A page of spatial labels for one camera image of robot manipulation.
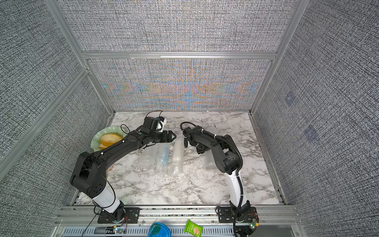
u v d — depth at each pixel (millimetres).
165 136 777
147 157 855
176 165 855
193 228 689
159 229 619
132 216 733
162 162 862
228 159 554
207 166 854
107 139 943
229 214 731
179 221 731
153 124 701
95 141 952
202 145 836
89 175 452
